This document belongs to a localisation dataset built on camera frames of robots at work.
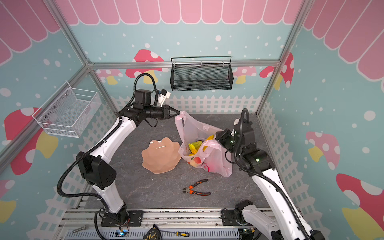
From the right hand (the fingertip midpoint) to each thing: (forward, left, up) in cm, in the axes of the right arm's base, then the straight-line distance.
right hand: (214, 132), depth 67 cm
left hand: (+12, +17, -1) cm, 21 cm away
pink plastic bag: (-5, -1, -17) cm, 18 cm away
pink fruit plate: (+6, +31, -33) cm, 46 cm away
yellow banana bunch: (+3, +10, -18) cm, 20 cm away
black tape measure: (-36, +28, -30) cm, 55 cm away
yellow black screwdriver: (-35, +17, -32) cm, 51 cm away
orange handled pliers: (-15, +12, -32) cm, 38 cm away
